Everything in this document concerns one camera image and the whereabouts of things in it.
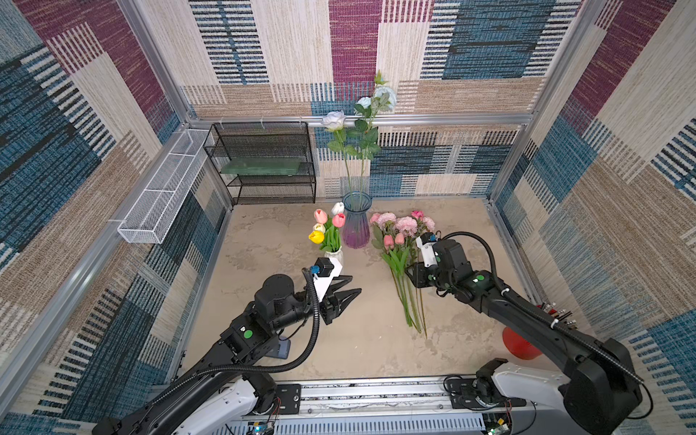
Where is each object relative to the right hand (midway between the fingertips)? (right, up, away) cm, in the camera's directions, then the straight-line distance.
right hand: (412, 273), depth 83 cm
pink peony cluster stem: (-6, +17, +22) cm, 28 cm away
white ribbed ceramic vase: (-22, +5, +1) cm, 23 cm away
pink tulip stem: (-1, -12, +7) cm, 14 cm away
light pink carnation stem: (+2, +14, +17) cm, 22 cm away
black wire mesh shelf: (-50, +46, +19) cm, 71 cm away
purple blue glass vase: (-17, +17, +10) cm, 26 cm away
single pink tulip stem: (-3, -7, +11) cm, 13 cm away
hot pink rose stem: (+7, +19, +22) cm, 30 cm away
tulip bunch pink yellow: (-25, +13, -7) cm, 30 cm away
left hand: (-18, +1, -19) cm, 26 cm away
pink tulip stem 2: (-1, -3, -11) cm, 12 cm away
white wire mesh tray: (-85, +17, +9) cm, 87 cm away
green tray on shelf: (-51, +37, +19) cm, 66 cm away
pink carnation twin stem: (+11, +15, +22) cm, 29 cm away
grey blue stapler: (-39, -22, -4) cm, 45 cm away
